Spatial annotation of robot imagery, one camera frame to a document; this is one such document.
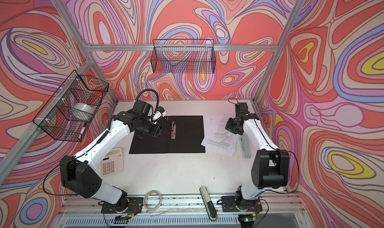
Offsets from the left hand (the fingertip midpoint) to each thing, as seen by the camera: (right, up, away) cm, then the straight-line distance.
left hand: (163, 128), depth 81 cm
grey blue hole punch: (+49, -12, +9) cm, 51 cm away
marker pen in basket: (-38, 0, -9) cm, 39 cm away
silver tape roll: (-39, +12, -7) cm, 41 cm away
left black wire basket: (-47, +9, -6) cm, 49 cm away
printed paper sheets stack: (+33, -8, +17) cm, 38 cm away
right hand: (+39, -2, +7) cm, 39 cm away
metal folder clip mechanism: (+3, -3, +19) cm, 19 cm away
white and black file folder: (+14, -7, +18) cm, 24 cm away
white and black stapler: (+24, -35, -10) cm, 44 cm away
